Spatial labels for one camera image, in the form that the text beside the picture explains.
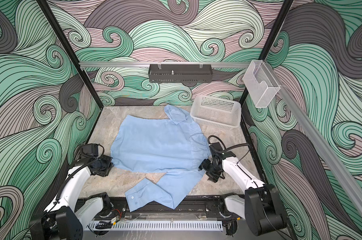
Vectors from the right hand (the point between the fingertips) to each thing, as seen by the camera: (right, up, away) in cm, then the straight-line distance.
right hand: (202, 172), depth 83 cm
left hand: (-50, +7, 0) cm, 51 cm away
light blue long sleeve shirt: (-16, +11, +15) cm, 25 cm away
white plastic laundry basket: (+17, +36, +35) cm, 53 cm away
